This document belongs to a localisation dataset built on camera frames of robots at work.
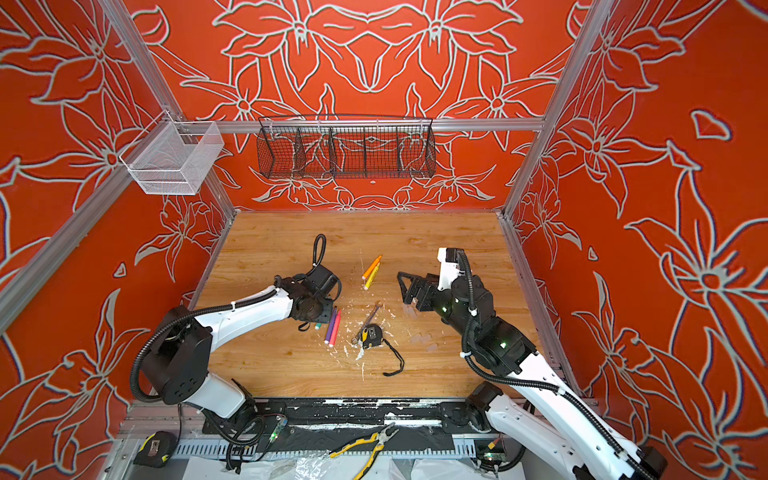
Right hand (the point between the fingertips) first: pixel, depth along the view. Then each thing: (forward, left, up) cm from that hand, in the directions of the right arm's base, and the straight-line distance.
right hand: (407, 275), depth 67 cm
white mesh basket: (+43, +72, +4) cm, 84 cm away
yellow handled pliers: (-29, +7, -27) cm, 40 cm away
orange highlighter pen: (+21, +10, -27) cm, 35 cm away
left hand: (+3, +24, -24) cm, 34 cm away
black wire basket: (+51, +18, +1) cm, 54 cm away
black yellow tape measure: (-30, +59, -25) cm, 71 cm away
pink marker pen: (-1, +21, -27) cm, 34 cm away
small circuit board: (-31, -19, -29) cm, 47 cm away
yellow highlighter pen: (+18, +10, -28) cm, 34 cm away
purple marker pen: (0, +22, -27) cm, 35 cm away
